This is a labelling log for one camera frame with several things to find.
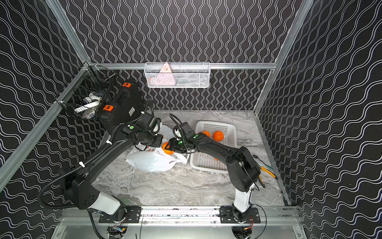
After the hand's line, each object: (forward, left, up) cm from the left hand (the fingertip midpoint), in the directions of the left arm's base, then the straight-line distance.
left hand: (159, 139), depth 79 cm
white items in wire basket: (+9, +35, +15) cm, 39 cm away
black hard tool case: (+26, +26, +1) cm, 36 cm away
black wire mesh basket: (+22, +51, +7) cm, 56 cm away
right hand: (-1, -4, -7) cm, 8 cm away
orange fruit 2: (-4, -4, -6) cm, 8 cm away
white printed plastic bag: (-8, +3, -7) cm, 11 cm away
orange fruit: (+14, -34, -13) cm, 39 cm away
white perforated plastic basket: (-3, -28, -20) cm, 35 cm away
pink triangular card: (+35, +2, +15) cm, 38 cm away
